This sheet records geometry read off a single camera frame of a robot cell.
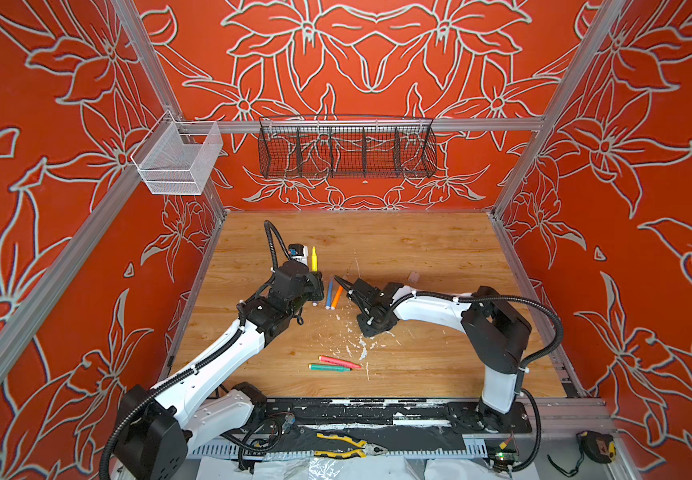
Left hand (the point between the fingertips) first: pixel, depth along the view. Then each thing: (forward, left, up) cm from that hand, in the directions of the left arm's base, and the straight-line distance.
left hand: (318, 271), depth 79 cm
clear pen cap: (+12, -30, -19) cm, 38 cm away
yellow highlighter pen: (+1, +1, +3) cm, 4 cm away
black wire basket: (+42, -6, +12) cm, 44 cm away
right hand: (-7, -13, -19) cm, 24 cm away
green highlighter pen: (-19, -4, -19) cm, 27 cm away
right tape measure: (-34, -67, -16) cm, 77 cm away
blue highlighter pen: (+3, -2, -18) cm, 18 cm away
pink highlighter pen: (-18, -7, -18) cm, 26 cm away
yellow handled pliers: (-37, -14, -18) cm, 43 cm away
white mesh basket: (+33, +49, +12) cm, 60 cm away
